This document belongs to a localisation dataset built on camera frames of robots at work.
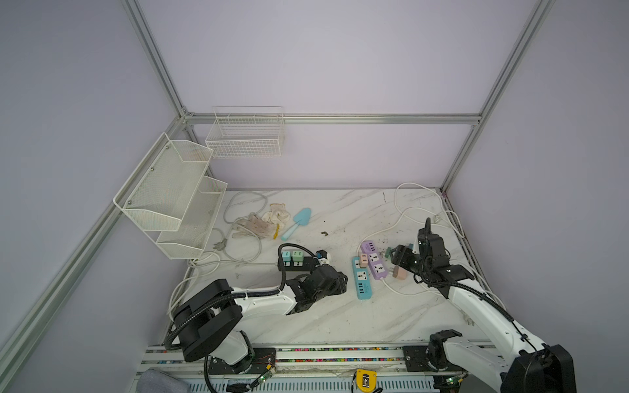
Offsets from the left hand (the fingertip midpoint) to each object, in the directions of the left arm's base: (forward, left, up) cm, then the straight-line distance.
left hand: (342, 280), depth 84 cm
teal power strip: (+2, -8, -4) cm, 9 cm away
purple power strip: (+6, -15, -3) cm, 16 cm away
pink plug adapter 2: (+5, -22, -4) cm, 23 cm away
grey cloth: (-29, +54, -4) cm, 62 cm away
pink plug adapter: (+7, -8, +1) cm, 11 cm away
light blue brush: (+34, +16, -7) cm, 38 cm away
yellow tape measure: (-28, -6, -4) cm, 29 cm away
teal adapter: (+10, +21, 0) cm, 23 cm away
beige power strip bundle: (+28, +32, -5) cm, 43 cm away
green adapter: (+10, +16, 0) cm, 19 cm away
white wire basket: (+50, +38, +27) cm, 69 cm away
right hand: (+7, -19, +7) cm, 21 cm away
